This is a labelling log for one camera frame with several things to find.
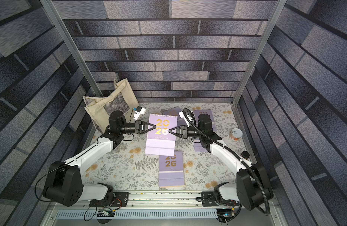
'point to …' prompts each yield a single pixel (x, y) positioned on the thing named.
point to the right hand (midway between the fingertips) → (169, 130)
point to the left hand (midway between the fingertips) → (154, 128)
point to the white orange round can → (235, 134)
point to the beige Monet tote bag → (120, 99)
